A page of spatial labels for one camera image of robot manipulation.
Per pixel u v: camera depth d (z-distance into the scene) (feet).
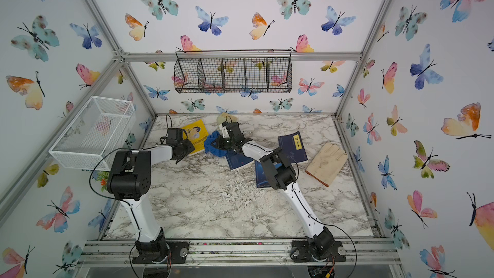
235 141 2.90
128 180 1.71
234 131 2.87
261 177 3.04
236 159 3.25
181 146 2.98
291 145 3.44
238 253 2.48
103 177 2.53
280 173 2.21
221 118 3.93
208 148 3.31
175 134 2.71
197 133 3.62
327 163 3.23
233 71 3.23
